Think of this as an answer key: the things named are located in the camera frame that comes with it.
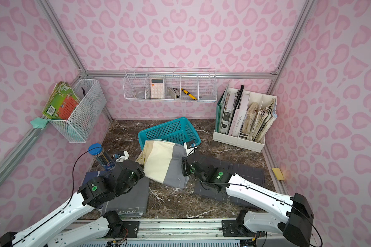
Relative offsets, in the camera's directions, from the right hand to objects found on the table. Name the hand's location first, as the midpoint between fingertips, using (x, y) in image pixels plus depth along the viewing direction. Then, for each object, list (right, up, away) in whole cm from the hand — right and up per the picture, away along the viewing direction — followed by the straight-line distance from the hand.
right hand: (181, 158), depth 73 cm
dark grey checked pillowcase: (+9, -19, +10) cm, 23 cm away
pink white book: (+33, +18, +23) cm, 44 cm away
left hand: (-17, -2, -1) cm, 17 cm away
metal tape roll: (-27, +35, +22) cm, 49 cm away
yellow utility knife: (+3, +36, +24) cm, 44 cm away
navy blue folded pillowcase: (-57, -14, +20) cm, 62 cm away
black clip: (-58, +36, +17) cm, 71 cm away
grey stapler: (-8, +38, +25) cm, 46 cm away
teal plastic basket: (-4, +13, +37) cm, 39 cm away
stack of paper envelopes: (+48, +20, +17) cm, 54 cm away
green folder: (+21, +26, +14) cm, 36 cm away
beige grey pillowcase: (-9, -1, 0) cm, 9 cm away
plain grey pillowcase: (-26, -24, +7) cm, 36 cm away
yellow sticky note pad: (+59, -13, +22) cm, 64 cm away
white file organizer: (+49, +33, +30) cm, 67 cm away
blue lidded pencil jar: (-43, -4, +14) cm, 46 cm away
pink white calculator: (-16, +40, +22) cm, 48 cm away
